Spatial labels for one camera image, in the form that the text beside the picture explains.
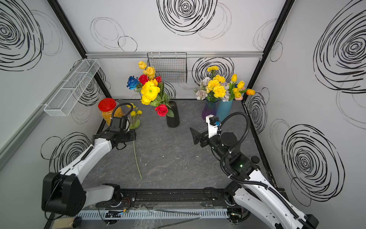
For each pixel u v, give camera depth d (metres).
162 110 0.63
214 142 0.57
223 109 0.97
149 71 0.74
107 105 0.90
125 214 0.70
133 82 0.68
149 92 0.55
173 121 1.00
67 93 0.76
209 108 0.97
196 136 0.57
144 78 0.68
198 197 0.76
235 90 0.79
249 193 0.60
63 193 0.40
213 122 0.53
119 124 0.66
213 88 0.80
